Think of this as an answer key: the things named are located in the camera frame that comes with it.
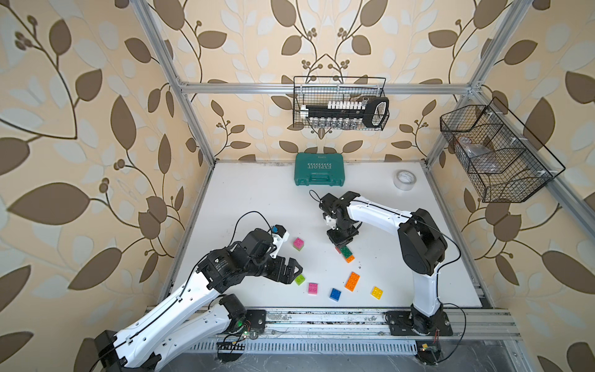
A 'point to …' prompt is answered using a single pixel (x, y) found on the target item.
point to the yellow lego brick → (376, 292)
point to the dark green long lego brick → (345, 251)
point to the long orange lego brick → (352, 281)
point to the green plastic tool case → (319, 169)
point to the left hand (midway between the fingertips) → (289, 264)
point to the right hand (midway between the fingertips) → (340, 245)
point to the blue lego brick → (335, 294)
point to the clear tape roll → (404, 180)
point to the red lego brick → (338, 249)
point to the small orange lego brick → (349, 260)
